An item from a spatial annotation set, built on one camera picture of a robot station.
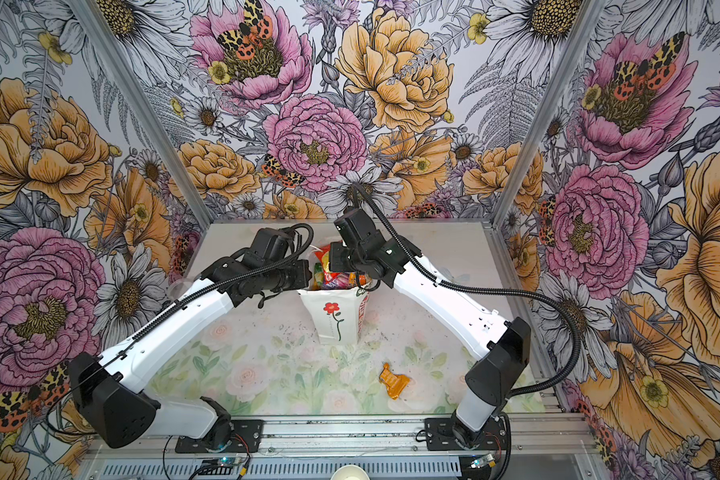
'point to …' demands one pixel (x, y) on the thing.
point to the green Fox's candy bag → (318, 276)
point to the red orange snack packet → (332, 280)
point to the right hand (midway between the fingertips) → (336, 265)
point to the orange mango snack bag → (358, 279)
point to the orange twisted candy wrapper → (394, 383)
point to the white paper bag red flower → (337, 314)
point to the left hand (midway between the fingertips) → (308, 283)
